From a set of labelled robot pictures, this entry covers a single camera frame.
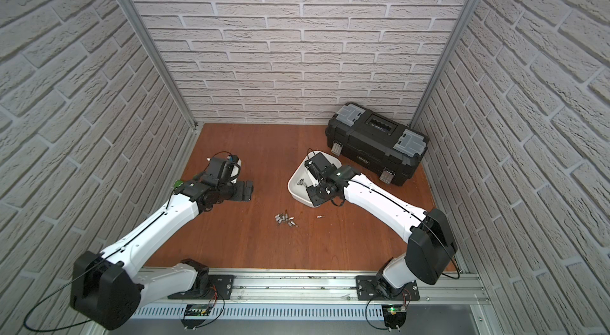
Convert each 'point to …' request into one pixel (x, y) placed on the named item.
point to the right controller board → (394, 315)
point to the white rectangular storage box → (298, 192)
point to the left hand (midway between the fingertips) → (244, 183)
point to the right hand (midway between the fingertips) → (320, 194)
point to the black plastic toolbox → (376, 142)
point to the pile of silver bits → (281, 217)
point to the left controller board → (194, 309)
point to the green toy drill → (178, 183)
